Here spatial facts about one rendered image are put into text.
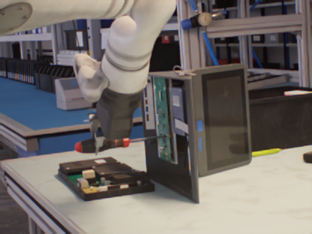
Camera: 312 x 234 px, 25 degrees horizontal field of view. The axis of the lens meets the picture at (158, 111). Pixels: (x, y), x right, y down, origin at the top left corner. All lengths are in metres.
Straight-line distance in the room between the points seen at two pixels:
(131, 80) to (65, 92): 2.26
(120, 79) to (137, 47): 0.07
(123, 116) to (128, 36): 0.17
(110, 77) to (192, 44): 1.80
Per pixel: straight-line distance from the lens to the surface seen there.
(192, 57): 2.89
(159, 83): 1.32
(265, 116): 1.59
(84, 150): 1.25
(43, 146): 2.81
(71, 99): 3.32
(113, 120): 1.17
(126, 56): 1.06
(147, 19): 0.99
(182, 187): 1.30
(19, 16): 0.76
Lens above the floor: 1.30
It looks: 7 degrees down
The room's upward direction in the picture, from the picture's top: 4 degrees counter-clockwise
